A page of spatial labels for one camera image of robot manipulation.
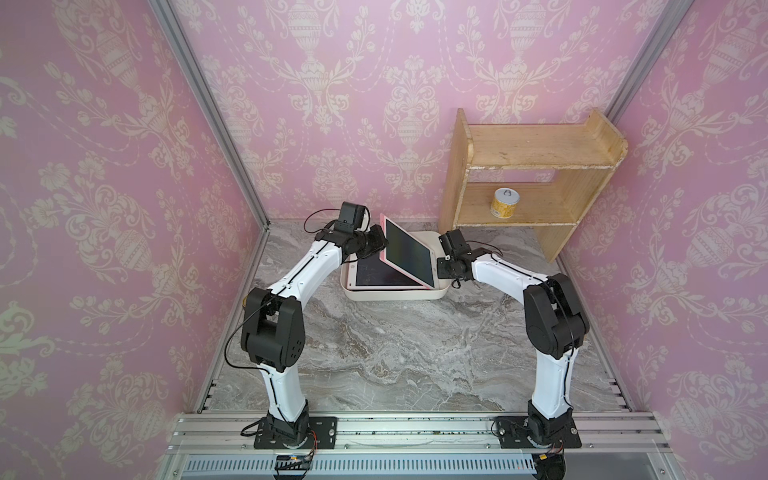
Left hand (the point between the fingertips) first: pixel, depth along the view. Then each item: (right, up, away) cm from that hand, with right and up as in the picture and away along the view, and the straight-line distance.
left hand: (390, 242), depth 89 cm
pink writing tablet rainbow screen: (+6, -4, +11) cm, 13 cm away
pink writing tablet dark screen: (-7, -10, +14) cm, 18 cm away
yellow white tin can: (+34, +12, +1) cm, 36 cm away
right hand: (+19, -8, +10) cm, 23 cm away
